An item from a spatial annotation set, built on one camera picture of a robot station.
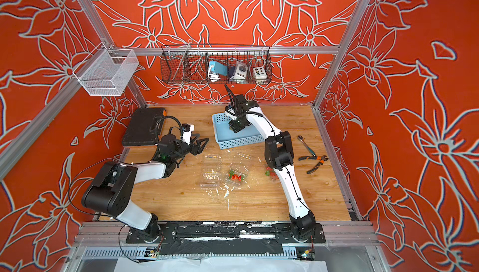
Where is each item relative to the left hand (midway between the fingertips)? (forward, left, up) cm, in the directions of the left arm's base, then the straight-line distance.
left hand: (204, 136), depth 89 cm
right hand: (+11, -12, -6) cm, 17 cm away
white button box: (+30, -26, +17) cm, 43 cm away
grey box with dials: (+27, -16, +20) cm, 37 cm away
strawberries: (-15, -15, -10) cm, 24 cm away
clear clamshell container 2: (-12, -4, -13) cm, 18 cm away
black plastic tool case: (+7, +37, -7) cm, 39 cm away
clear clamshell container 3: (-11, -18, -12) cm, 24 cm away
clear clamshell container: (-15, -37, -12) cm, 42 cm away
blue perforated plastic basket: (+5, -11, -9) cm, 15 cm away
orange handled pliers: (-3, -60, -11) cm, 61 cm away
